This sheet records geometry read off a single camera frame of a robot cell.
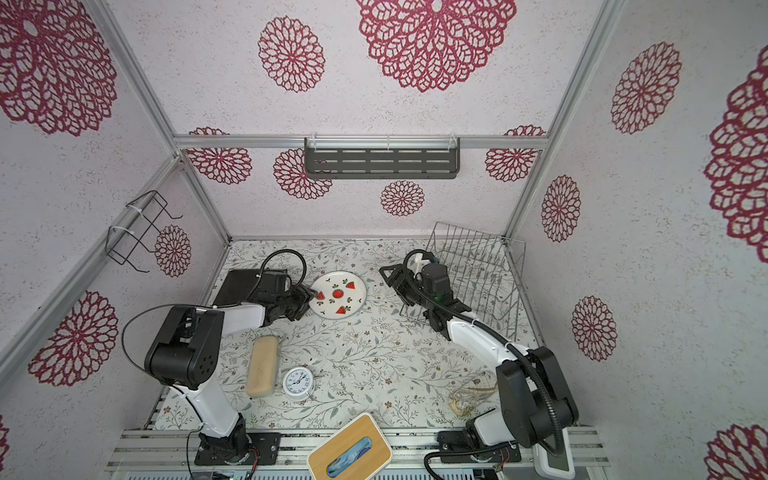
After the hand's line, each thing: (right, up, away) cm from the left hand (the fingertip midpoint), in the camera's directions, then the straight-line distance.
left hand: (315, 300), depth 99 cm
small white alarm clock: (-1, -21, -18) cm, 28 cm away
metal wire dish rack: (+60, +10, +10) cm, 62 cm away
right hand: (+23, +10, -17) cm, 30 cm away
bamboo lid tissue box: (+16, -33, -28) cm, 46 cm away
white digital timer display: (+59, -34, -30) cm, 75 cm away
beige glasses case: (-11, -17, -15) cm, 25 cm away
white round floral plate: (+8, +1, +4) cm, 9 cm away
